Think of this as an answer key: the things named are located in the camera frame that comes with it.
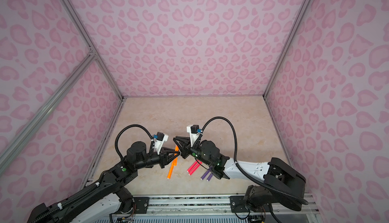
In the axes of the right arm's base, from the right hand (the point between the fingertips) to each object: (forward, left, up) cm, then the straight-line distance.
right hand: (174, 141), depth 70 cm
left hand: (-2, -2, -4) cm, 5 cm away
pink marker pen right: (-4, -9, -23) cm, 25 cm away
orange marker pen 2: (-6, +5, -23) cm, 24 cm away
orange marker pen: (-6, -1, -7) cm, 9 cm away
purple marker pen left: (-7, -15, -23) cm, 28 cm away
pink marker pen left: (-3, -7, -24) cm, 25 cm away
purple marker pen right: (-9, -17, -24) cm, 30 cm away
